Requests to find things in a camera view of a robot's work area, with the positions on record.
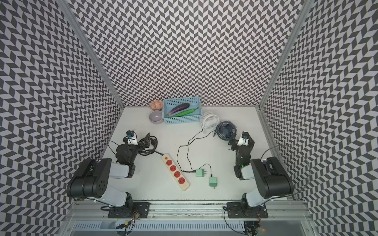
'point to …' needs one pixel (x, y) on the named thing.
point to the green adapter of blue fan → (212, 182)
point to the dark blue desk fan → (225, 129)
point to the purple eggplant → (179, 108)
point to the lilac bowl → (156, 117)
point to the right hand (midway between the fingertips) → (240, 136)
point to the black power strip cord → (151, 150)
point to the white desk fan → (208, 120)
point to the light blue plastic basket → (170, 103)
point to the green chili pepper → (184, 112)
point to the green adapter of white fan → (200, 172)
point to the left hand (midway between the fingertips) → (141, 134)
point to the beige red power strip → (184, 185)
